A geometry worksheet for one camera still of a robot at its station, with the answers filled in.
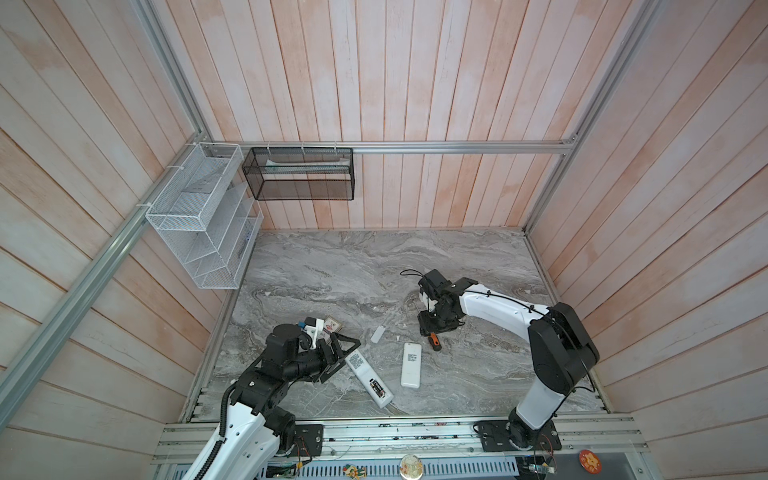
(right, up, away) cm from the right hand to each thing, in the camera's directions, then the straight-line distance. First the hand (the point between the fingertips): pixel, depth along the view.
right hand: (428, 328), depth 90 cm
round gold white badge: (-8, -28, -20) cm, 35 cm away
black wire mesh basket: (-43, +52, +14) cm, 69 cm away
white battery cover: (-16, -2, +3) cm, 16 cm away
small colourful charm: (-21, -29, -21) cm, 42 cm away
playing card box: (-30, +1, +3) cm, 30 cm away
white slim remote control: (-19, -11, -7) cm, 23 cm away
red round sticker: (+36, -27, -20) cm, 49 cm away
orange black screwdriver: (+2, -3, -2) cm, 4 cm away
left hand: (-22, -3, -18) cm, 28 cm away
